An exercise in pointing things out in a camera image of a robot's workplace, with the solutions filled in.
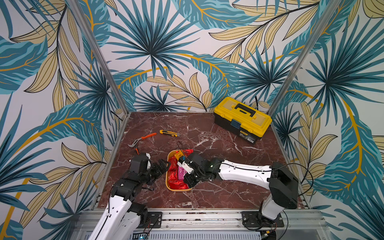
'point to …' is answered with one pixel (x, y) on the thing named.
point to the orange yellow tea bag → (179, 154)
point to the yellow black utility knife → (167, 132)
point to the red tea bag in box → (174, 183)
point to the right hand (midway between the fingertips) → (183, 180)
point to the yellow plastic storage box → (167, 184)
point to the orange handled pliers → (134, 144)
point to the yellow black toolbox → (248, 122)
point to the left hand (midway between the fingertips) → (165, 170)
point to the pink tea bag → (181, 173)
